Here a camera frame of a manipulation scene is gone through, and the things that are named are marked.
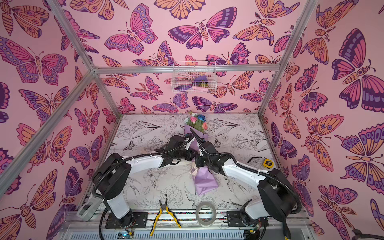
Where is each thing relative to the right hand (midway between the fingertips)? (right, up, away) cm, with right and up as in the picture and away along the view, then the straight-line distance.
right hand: (195, 156), depth 86 cm
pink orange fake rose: (+7, +18, +23) cm, 30 cm away
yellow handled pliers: (-17, -25, -8) cm, 31 cm away
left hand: (+2, +2, +1) cm, 3 cm away
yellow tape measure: (+44, -5, +5) cm, 45 cm away
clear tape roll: (+6, -29, -15) cm, 33 cm away
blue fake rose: (+4, +24, +20) cm, 32 cm away
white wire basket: (+1, +49, +9) cm, 50 cm away
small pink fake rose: (-2, +23, +21) cm, 31 cm away
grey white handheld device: (-53, -24, -11) cm, 59 cm away
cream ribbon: (-1, -9, 0) cm, 9 cm away
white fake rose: (-7, +22, +26) cm, 35 cm away
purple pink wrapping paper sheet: (+4, -12, -2) cm, 13 cm away
